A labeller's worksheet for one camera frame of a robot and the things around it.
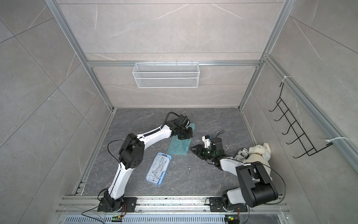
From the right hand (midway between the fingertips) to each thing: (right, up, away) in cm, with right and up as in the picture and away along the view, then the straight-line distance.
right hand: (192, 150), depth 87 cm
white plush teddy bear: (+42, -2, -4) cm, 42 cm away
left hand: (+3, +9, +6) cm, 11 cm away
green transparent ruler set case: (-9, +1, +6) cm, 10 cm away
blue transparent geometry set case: (-22, -13, -4) cm, 26 cm away
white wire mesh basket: (-18, +52, +14) cm, 57 cm away
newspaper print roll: (+34, -3, +3) cm, 34 cm away
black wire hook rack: (+49, +7, -28) cm, 57 cm away
